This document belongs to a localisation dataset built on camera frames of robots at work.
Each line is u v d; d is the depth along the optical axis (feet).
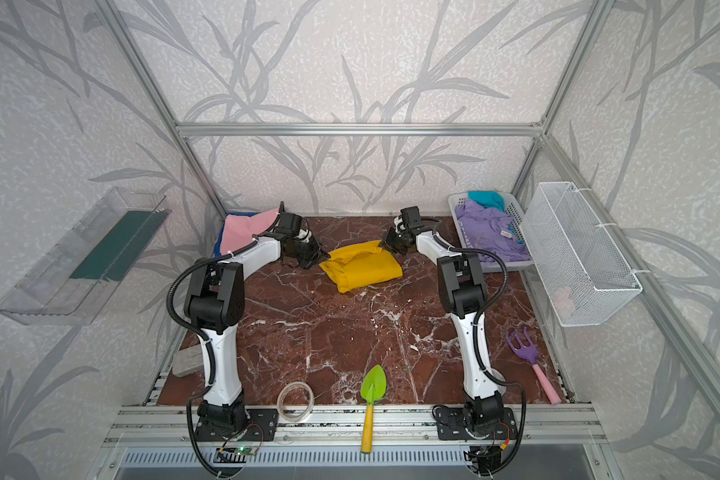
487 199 3.72
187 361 2.66
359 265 3.33
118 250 2.12
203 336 1.88
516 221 3.60
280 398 2.52
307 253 2.97
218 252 3.45
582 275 2.01
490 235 3.54
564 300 2.41
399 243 3.16
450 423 2.42
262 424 2.42
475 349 2.07
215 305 1.83
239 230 3.68
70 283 2.08
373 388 2.53
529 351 2.83
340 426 2.47
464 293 2.13
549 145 3.00
